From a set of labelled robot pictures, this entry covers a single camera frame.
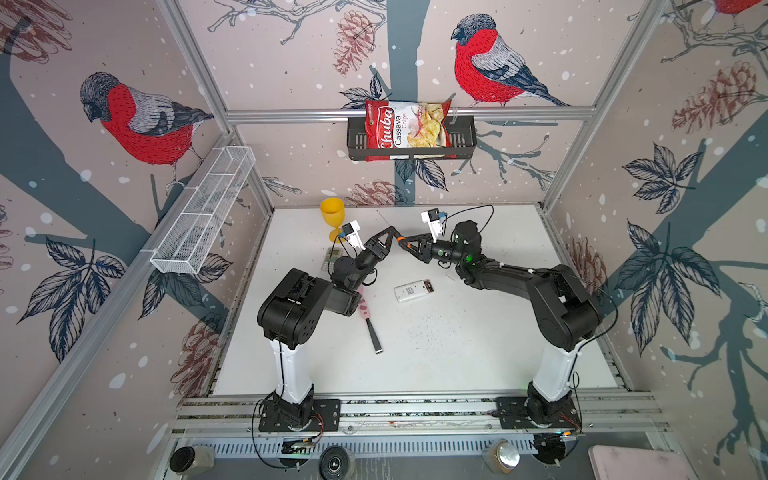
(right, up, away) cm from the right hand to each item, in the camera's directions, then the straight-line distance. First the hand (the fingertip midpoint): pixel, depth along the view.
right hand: (397, 249), depth 85 cm
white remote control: (+5, -14, +10) cm, 18 cm away
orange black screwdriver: (+1, +3, -1) cm, 4 cm away
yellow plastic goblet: (-23, +13, +19) cm, 32 cm away
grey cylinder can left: (-44, -42, -25) cm, 66 cm away
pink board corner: (+53, -47, -19) cm, 73 cm away
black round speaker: (-13, -41, -26) cm, 51 cm away
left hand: (-1, +5, -3) cm, 6 cm away
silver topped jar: (+21, -41, -25) cm, 52 cm away
